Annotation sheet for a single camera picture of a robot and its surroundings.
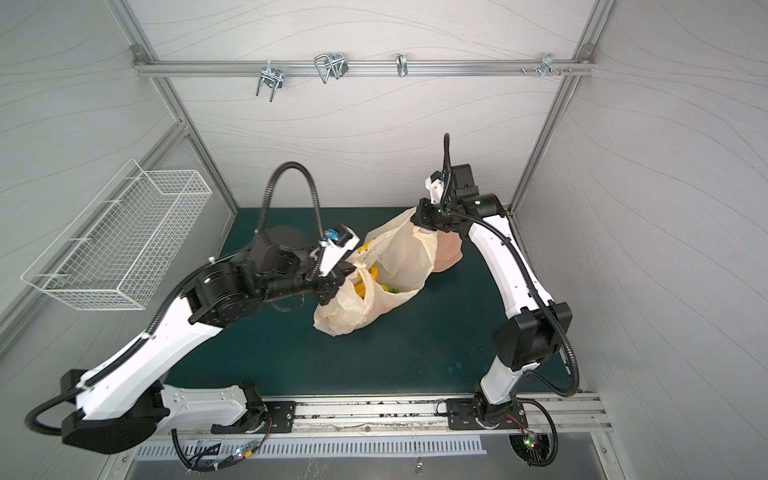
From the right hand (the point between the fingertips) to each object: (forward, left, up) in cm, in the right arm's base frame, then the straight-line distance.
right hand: (416, 210), depth 78 cm
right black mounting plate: (-42, -14, -30) cm, 53 cm away
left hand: (-21, +13, +6) cm, 25 cm away
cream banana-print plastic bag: (-1, +7, -23) cm, 24 cm away
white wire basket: (-20, +69, +4) cm, 72 cm away
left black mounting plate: (-45, +33, -30) cm, 64 cm away
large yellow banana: (-24, +12, 0) cm, 27 cm away
